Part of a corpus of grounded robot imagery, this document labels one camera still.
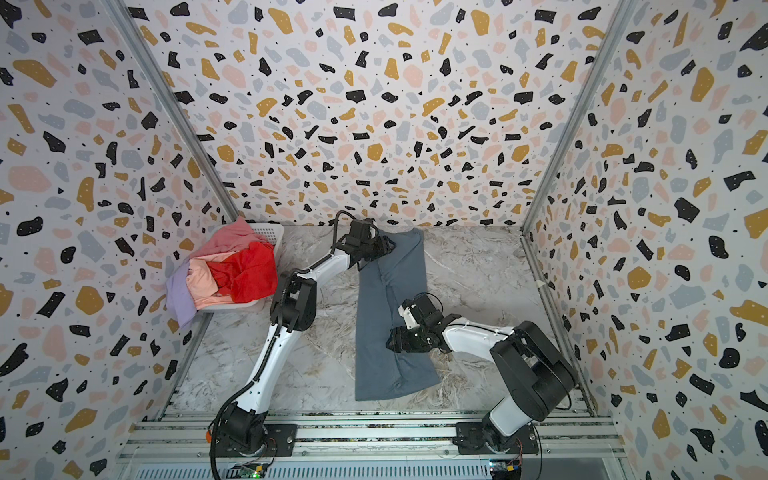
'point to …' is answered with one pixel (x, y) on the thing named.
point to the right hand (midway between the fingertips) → (388, 342)
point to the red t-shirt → (248, 274)
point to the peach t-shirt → (201, 282)
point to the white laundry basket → (272, 233)
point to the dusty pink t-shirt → (230, 238)
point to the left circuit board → (251, 470)
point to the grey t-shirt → (385, 282)
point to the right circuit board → (505, 469)
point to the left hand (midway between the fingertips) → (394, 241)
